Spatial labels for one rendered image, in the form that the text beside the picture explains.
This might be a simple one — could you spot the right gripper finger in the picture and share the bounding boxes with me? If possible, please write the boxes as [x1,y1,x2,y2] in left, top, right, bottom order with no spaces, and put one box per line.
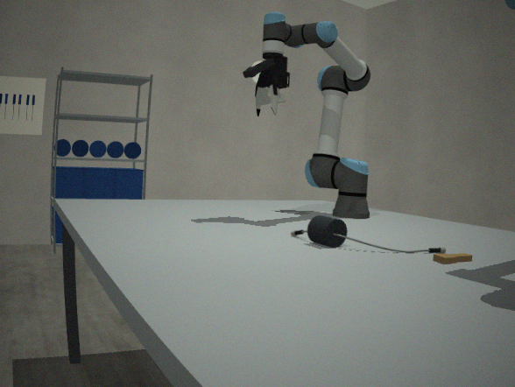
[255,81,271,116]
[269,74,286,115]

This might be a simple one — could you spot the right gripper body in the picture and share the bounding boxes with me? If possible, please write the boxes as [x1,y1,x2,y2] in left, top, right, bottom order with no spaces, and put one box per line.
[258,53,290,89]

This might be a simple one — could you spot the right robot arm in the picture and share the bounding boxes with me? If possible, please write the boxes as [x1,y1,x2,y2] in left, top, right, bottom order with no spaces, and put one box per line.
[262,12,370,219]

